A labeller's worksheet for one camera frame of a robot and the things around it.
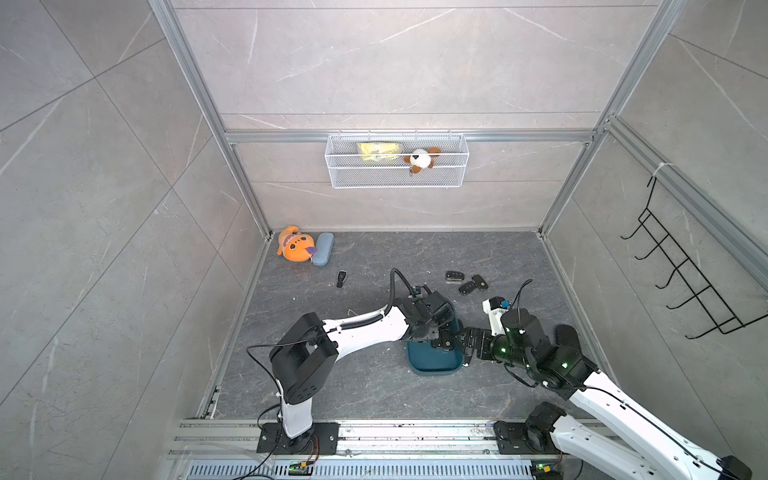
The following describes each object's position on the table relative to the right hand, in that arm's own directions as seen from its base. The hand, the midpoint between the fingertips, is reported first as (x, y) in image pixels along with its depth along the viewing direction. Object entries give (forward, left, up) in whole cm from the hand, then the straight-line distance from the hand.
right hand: (466, 337), depth 75 cm
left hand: (+7, +7, -7) cm, 13 cm away
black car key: (+29, -3, -14) cm, 32 cm away
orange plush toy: (+38, +54, -6) cm, 66 cm away
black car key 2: (+25, -12, -13) cm, 31 cm away
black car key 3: (+24, -7, -14) cm, 29 cm away
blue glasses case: (+42, +45, -12) cm, 62 cm away
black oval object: (+6, -35, -14) cm, 38 cm away
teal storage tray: (0, +9, -15) cm, 18 cm away
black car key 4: (+29, +37, -13) cm, 49 cm away
